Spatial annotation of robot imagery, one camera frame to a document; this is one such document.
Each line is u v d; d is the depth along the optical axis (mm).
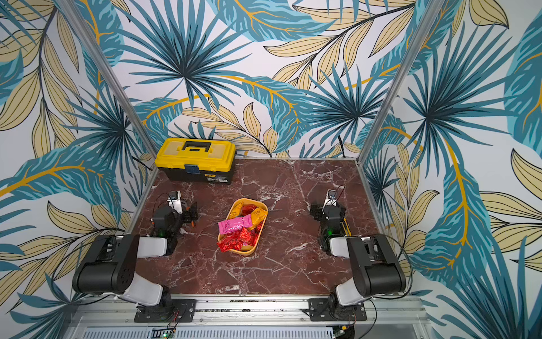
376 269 451
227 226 854
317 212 840
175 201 799
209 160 984
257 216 879
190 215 856
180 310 725
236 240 818
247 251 817
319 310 726
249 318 733
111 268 447
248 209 916
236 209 927
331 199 780
